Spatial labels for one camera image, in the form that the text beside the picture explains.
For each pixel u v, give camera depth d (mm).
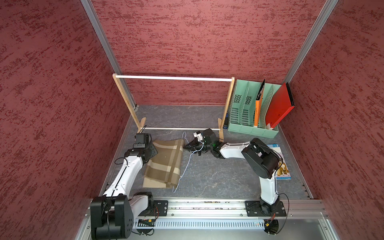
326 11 723
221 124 997
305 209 766
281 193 670
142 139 654
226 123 1035
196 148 808
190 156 867
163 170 831
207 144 788
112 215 389
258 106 848
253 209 732
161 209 739
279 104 977
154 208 723
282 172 852
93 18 741
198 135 874
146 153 749
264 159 524
